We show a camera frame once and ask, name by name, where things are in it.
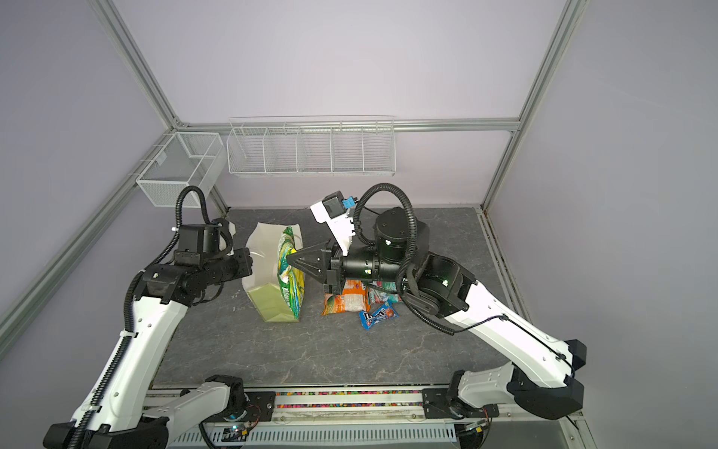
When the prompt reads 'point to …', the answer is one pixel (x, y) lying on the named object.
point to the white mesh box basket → (188, 158)
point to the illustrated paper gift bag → (263, 285)
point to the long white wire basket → (358, 145)
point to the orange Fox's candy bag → (353, 297)
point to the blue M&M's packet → (385, 311)
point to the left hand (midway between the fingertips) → (251, 261)
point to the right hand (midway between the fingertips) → (289, 261)
